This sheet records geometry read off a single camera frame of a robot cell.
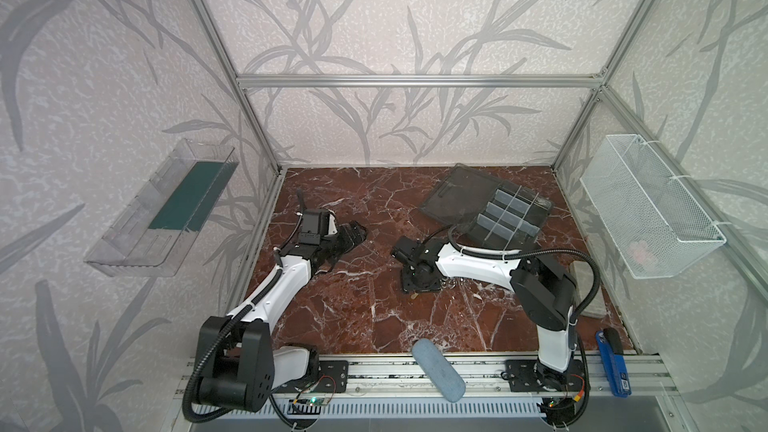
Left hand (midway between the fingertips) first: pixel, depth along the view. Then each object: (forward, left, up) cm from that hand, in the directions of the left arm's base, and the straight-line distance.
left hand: (363, 228), depth 86 cm
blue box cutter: (-32, -65, -9) cm, 73 cm away
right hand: (-10, -14, -12) cm, 21 cm away
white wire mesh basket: (-11, -65, +21) cm, 70 cm away
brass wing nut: (-15, -15, -13) cm, 25 cm away
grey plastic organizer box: (+15, -42, -12) cm, 46 cm away
